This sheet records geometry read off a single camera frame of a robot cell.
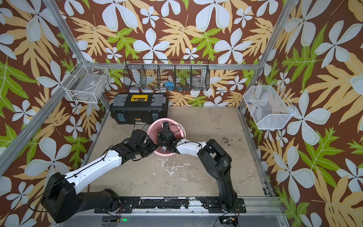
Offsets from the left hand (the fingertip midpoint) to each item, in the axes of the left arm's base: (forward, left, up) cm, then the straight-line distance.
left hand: (160, 144), depth 83 cm
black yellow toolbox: (+26, +17, +3) cm, 31 cm away
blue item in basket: (+39, -4, +14) cm, 41 cm away
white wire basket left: (+31, +46, +20) cm, 59 cm away
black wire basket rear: (+44, -3, +18) cm, 48 cm away
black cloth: (+1, -2, -9) cm, 10 cm away
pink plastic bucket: (+4, -11, +11) cm, 15 cm away
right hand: (+9, +3, -6) cm, 11 cm away
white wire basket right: (+18, -66, +13) cm, 69 cm away
